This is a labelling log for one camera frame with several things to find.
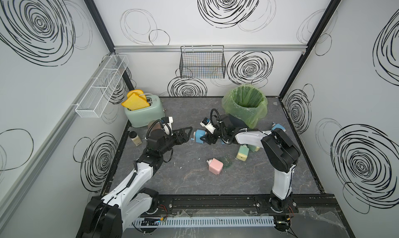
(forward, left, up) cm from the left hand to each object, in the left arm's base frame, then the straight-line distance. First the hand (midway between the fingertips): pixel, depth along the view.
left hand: (186, 129), depth 78 cm
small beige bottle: (+2, +31, -12) cm, 33 cm away
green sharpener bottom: (-5, -31, -13) cm, 34 cm away
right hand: (+7, -9, -14) cm, 18 cm away
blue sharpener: (+4, -5, -12) cm, 14 cm away
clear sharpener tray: (-8, -22, -20) cm, 31 cm away
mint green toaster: (+13, +30, -9) cm, 34 cm away
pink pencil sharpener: (-13, -15, -14) cm, 24 cm away
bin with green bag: (+27, -37, -9) cm, 46 cm away
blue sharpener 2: (+15, -57, -15) cm, 61 cm away
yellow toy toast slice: (+19, +31, +1) cm, 37 cm away
